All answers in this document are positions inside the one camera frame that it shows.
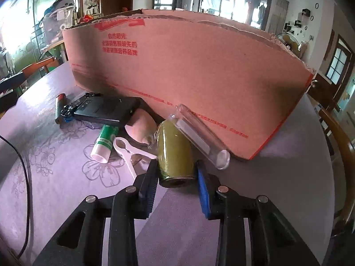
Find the green white glue stick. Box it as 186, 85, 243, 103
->
90, 125, 118, 164

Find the beige rounded object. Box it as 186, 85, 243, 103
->
124, 109, 158, 145

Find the white plastic clip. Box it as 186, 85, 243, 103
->
112, 137, 157, 179

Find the clear plastic tube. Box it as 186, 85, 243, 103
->
168, 104, 231, 170

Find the wooden chair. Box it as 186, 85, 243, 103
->
307, 80, 355, 236

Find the black electronic device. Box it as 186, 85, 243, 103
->
60, 92, 140, 128

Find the red black lighter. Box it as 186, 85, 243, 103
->
55, 93, 67, 124

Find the large cardboard box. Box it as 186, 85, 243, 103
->
63, 9, 314, 160

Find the standing electric fan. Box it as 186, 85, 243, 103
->
277, 32, 300, 57

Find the black cable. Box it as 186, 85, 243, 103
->
0, 134, 32, 259

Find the wall television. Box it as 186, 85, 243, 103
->
153, 0, 178, 10

